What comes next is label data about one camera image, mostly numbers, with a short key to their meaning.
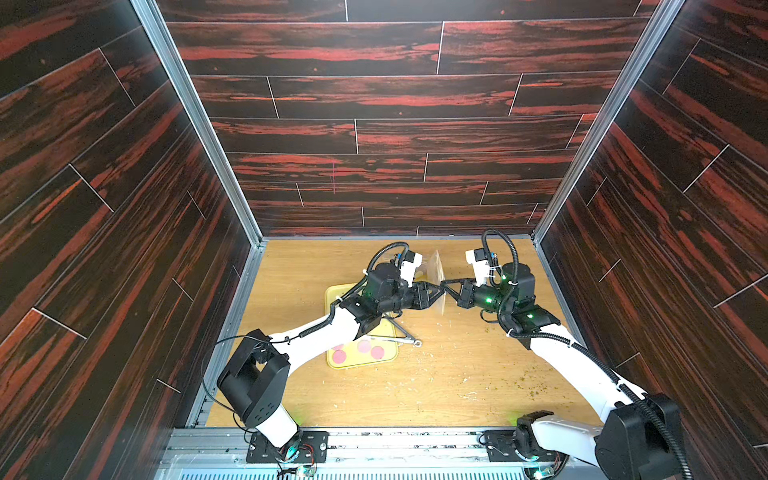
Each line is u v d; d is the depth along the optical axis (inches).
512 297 24.0
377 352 35.6
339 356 35.5
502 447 28.9
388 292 24.7
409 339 35.7
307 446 28.9
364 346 35.8
